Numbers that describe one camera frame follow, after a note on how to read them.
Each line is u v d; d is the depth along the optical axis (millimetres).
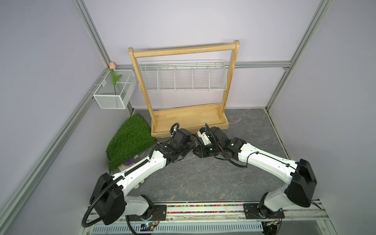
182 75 981
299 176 423
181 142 601
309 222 716
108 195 395
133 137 1021
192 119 1120
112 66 893
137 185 825
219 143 589
